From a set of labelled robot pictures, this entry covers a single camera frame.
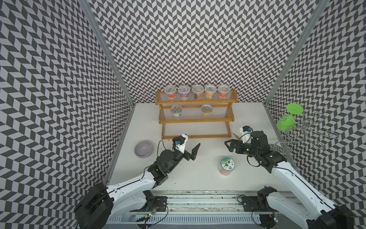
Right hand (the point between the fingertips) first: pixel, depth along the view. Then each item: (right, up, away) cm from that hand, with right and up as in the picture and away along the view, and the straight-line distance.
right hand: (231, 146), depth 80 cm
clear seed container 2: (-19, +31, -1) cm, 37 cm away
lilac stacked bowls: (-53, -4, +9) cm, 54 cm away
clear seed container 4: (-5, +31, -1) cm, 32 cm away
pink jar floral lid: (-3, -11, -2) cm, 11 cm away
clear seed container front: (-32, +20, +8) cm, 38 cm away
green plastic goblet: (+30, +13, -2) cm, 33 cm away
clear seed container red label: (-34, +31, -1) cm, 46 cm away
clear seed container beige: (-13, +21, +9) cm, 26 cm away
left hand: (-22, +4, -5) cm, 23 cm away
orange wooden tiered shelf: (-22, +20, +8) cm, 31 cm away
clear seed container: (-27, +31, -1) cm, 41 cm away
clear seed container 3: (-12, +32, 0) cm, 34 cm away
